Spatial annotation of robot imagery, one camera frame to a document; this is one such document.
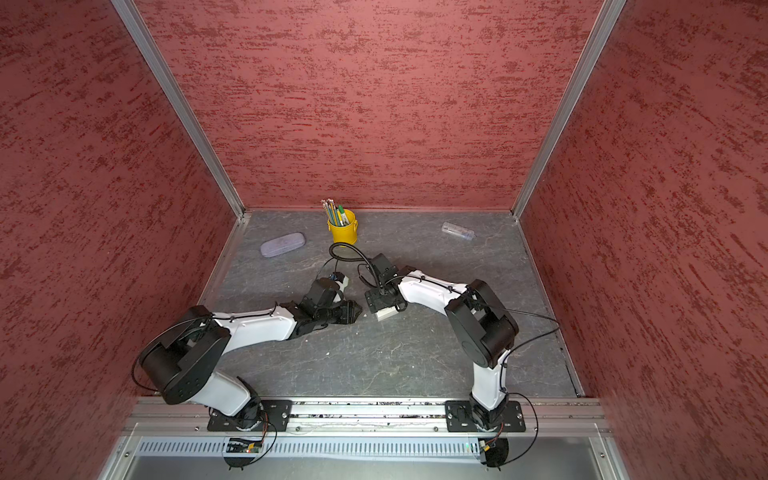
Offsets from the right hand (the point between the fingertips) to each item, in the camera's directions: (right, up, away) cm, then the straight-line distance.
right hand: (383, 305), depth 93 cm
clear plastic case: (+29, +24, +21) cm, 43 cm away
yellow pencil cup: (-14, +23, +14) cm, 30 cm away
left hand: (-9, -2, -3) cm, 9 cm away
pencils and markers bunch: (-17, +30, +10) cm, 36 cm away
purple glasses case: (-37, +19, +13) cm, 44 cm away
